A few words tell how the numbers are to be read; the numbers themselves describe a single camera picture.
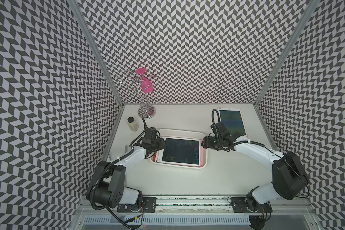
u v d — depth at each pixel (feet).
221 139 2.17
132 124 3.16
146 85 3.65
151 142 2.32
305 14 2.27
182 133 3.26
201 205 2.47
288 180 1.40
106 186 1.39
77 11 2.35
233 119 3.56
